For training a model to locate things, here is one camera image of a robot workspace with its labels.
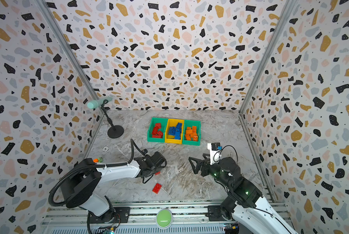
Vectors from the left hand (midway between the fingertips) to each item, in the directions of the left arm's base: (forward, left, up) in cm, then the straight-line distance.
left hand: (162, 167), depth 90 cm
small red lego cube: (+34, +6, -1) cm, 35 cm away
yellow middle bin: (+20, -4, +2) cm, 20 cm away
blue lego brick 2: (+27, -7, +2) cm, 28 cm away
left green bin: (+34, +2, +2) cm, 34 cm away
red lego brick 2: (+27, +8, +1) cm, 28 cm away
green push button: (-27, -3, -1) cm, 27 cm away
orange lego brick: (+29, -21, 0) cm, 36 cm away
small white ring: (+13, +38, 0) cm, 41 cm away
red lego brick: (-4, +3, 0) cm, 5 cm away
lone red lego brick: (-13, +2, +1) cm, 13 cm away
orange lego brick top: (+24, -17, 0) cm, 29 cm away
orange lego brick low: (+21, -22, 0) cm, 30 cm away
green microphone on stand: (+28, +36, +1) cm, 46 cm away
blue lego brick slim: (+25, -4, +4) cm, 26 cm away
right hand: (-6, -20, +24) cm, 31 cm away
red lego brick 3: (+26, +4, 0) cm, 26 cm away
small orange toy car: (+4, +42, +2) cm, 42 cm away
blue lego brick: (+23, -9, +1) cm, 24 cm away
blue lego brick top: (+29, -10, +3) cm, 31 cm away
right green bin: (+31, -18, +5) cm, 36 cm away
